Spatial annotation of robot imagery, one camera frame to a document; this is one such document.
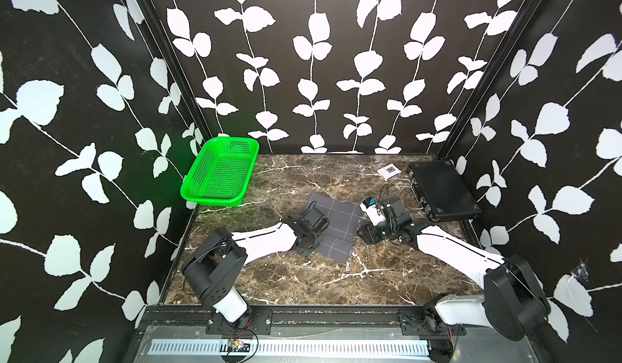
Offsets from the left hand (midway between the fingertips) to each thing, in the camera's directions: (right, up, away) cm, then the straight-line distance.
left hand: (322, 238), depth 89 cm
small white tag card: (+33, +25, +24) cm, 48 cm away
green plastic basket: (-48, +25, +26) cm, 60 cm away
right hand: (+14, +5, -2) cm, 15 cm away
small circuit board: (-26, -27, -18) cm, 42 cm away
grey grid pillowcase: (+9, +6, +11) cm, 15 cm away
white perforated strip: (-9, -28, -19) cm, 34 cm away
